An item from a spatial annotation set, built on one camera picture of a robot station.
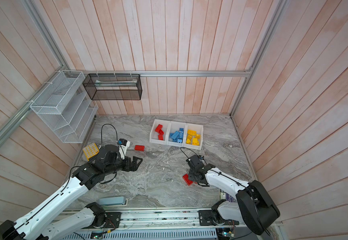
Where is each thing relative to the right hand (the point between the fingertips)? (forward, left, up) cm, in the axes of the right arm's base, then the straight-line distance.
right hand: (193, 175), depth 89 cm
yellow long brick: (+32, 0, +2) cm, 32 cm away
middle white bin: (+33, +13, +7) cm, 36 cm away
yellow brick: (+21, -2, +5) cm, 22 cm away
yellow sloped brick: (+24, +2, +5) cm, 24 cm away
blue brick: (+26, +12, +6) cm, 29 cm away
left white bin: (+26, +27, +2) cm, 38 cm away
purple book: (-13, -18, +3) cm, 23 cm away
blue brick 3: (+21, +9, +6) cm, 24 cm away
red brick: (+17, +36, +4) cm, 39 cm away
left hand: (-1, +32, +19) cm, 37 cm away
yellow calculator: (+14, +68, +3) cm, 70 cm away
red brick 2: (+34, +24, +5) cm, 42 cm away
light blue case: (-18, +43, +6) cm, 47 cm away
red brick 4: (-3, +5, +3) cm, 6 cm away
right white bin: (+29, -2, +1) cm, 29 cm away
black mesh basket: (+53, +56, +26) cm, 82 cm away
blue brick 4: (+28, +7, +5) cm, 29 cm away
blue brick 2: (+32, +7, +4) cm, 33 cm away
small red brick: (+26, +22, +3) cm, 34 cm away
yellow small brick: (+30, -5, 0) cm, 30 cm away
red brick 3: (+31, +22, +3) cm, 38 cm away
